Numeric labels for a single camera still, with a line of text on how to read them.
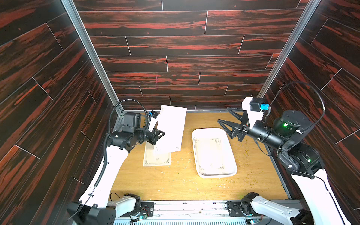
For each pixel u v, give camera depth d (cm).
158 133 61
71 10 67
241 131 41
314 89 28
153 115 61
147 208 73
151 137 61
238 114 50
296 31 74
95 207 37
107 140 47
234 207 73
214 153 93
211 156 92
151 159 93
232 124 43
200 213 73
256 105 36
